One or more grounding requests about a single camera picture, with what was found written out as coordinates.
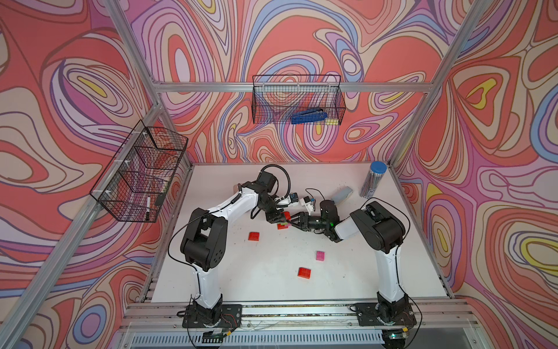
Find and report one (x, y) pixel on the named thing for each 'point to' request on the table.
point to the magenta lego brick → (320, 256)
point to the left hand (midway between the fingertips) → (284, 213)
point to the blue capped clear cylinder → (378, 169)
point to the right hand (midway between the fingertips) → (289, 227)
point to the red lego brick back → (253, 236)
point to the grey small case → (342, 195)
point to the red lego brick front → (304, 273)
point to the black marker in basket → (148, 208)
